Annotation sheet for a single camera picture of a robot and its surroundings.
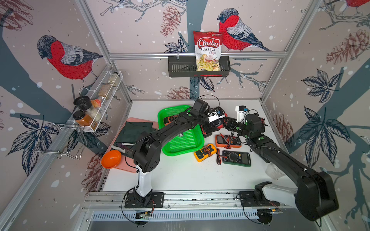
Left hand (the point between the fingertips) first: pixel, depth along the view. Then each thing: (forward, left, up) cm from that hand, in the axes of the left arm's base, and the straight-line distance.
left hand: (218, 118), depth 83 cm
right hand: (-1, -2, +2) cm, 3 cm away
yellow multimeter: (-14, +7, -17) cm, 23 cm away
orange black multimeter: (-7, -7, -15) cm, 18 cm away
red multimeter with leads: (-7, +4, +1) cm, 8 cm away
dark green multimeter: (-17, -12, -17) cm, 27 cm away
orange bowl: (-18, +66, -19) cm, 71 cm away
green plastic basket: (-5, +18, -20) cm, 27 cm away
